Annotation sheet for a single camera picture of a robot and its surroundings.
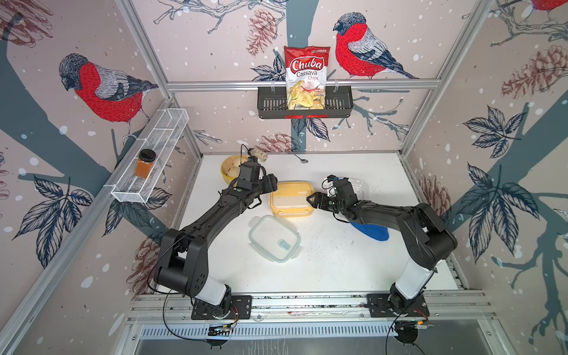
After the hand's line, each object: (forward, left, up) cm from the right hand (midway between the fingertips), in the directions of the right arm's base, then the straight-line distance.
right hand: (312, 199), depth 94 cm
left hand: (+3, +16, +12) cm, 20 cm away
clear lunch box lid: (-15, +15, -7) cm, 23 cm away
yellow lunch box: (-3, +9, +3) cm, 10 cm away
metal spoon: (+29, +4, -6) cm, 30 cm away
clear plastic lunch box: (+11, -24, -6) cm, 27 cm away
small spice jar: (+29, +27, -4) cm, 40 cm away
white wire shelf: (+12, +61, +24) cm, 67 cm away
